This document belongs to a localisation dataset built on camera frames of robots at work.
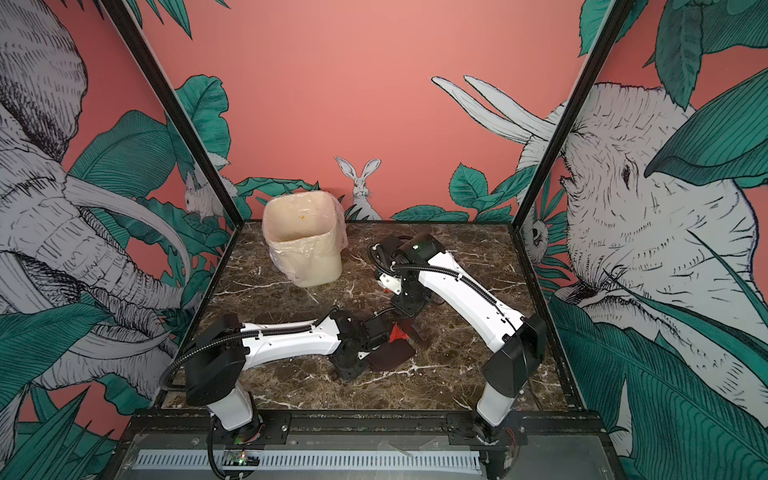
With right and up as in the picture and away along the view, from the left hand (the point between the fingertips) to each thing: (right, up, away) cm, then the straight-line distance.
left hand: (350, 366), depth 80 cm
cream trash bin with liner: (-19, +37, +23) cm, 48 cm away
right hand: (+16, +17, -6) cm, 24 cm away
